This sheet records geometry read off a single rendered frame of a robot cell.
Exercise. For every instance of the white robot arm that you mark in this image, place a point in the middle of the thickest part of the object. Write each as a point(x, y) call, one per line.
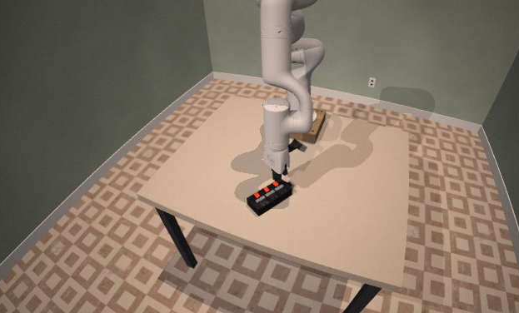
point(282, 24)

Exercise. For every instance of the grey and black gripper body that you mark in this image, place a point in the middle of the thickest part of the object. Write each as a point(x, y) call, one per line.
point(276, 159)

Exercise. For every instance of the black power strip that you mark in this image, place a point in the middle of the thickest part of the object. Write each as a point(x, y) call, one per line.
point(269, 196)

